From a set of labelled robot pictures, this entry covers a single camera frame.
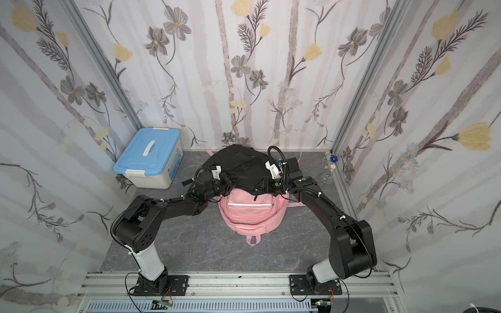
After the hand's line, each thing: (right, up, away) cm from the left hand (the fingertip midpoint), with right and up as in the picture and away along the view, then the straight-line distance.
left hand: (242, 176), depth 87 cm
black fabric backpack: (0, +4, +11) cm, 12 cm away
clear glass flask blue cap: (+46, -1, +18) cm, 49 cm away
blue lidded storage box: (-45, +8, +6) cm, 46 cm away
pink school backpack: (+5, -19, +2) cm, 19 cm away
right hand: (+8, -3, -7) cm, 11 cm away
